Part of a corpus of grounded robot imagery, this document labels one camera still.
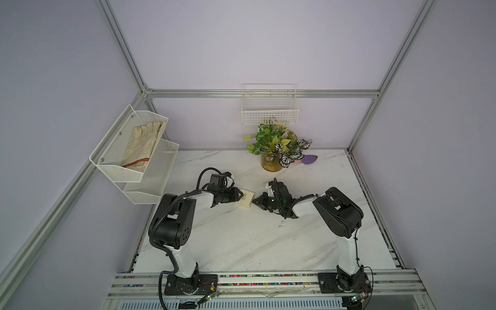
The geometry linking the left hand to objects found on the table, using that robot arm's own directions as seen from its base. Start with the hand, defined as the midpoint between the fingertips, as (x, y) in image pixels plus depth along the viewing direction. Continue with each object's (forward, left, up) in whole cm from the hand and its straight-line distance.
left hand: (240, 196), depth 97 cm
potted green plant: (+14, -18, +22) cm, 32 cm away
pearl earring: (-13, -21, -2) cm, 25 cm away
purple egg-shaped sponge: (+28, -42, -2) cm, 50 cm away
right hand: (-3, -7, -2) cm, 8 cm away
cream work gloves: (+9, +40, +30) cm, 51 cm away
